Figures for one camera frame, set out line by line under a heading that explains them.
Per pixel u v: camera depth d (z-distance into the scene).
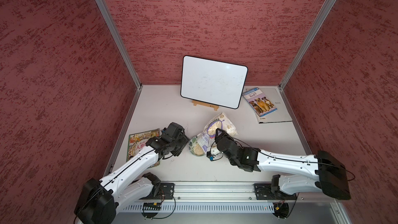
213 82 0.97
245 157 0.56
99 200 0.39
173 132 0.62
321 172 0.42
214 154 0.69
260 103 1.07
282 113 1.06
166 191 0.74
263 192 0.74
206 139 0.77
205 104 1.04
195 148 0.87
